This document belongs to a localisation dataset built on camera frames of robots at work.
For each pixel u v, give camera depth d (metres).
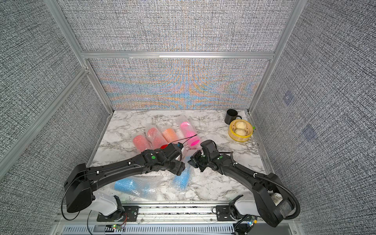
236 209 0.63
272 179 0.43
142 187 0.75
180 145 0.72
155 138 0.93
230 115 1.06
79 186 0.41
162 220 0.73
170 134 1.03
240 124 1.03
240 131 1.00
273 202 0.42
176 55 0.89
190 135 0.95
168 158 0.60
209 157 0.66
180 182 0.76
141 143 0.91
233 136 1.00
